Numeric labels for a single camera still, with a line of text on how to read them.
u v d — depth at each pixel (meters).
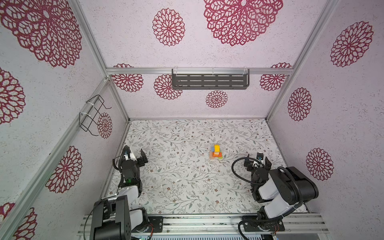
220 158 0.98
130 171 0.65
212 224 0.76
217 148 0.93
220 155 0.97
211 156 0.99
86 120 0.75
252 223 0.76
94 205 0.44
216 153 0.95
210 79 0.96
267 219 0.64
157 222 0.74
